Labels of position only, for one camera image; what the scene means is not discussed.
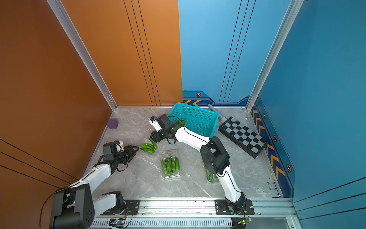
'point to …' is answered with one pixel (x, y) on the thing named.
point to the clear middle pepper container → (169, 164)
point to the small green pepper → (181, 121)
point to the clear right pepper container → (210, 177)
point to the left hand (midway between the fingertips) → (138, 147)
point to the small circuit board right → (246, 221)
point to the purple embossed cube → (112, 123)
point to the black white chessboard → (247, 139)
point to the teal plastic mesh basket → (196, 119)
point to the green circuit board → (117, 223)
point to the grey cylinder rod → (221, 118)
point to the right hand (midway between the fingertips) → (155, 134)
